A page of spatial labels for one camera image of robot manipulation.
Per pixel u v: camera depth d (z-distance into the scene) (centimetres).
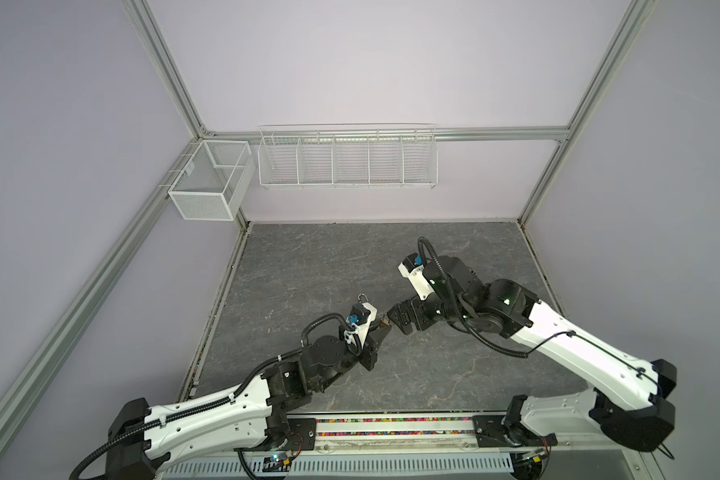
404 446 74
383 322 68
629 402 40
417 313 57
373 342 60
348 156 99
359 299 99
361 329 57
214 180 101
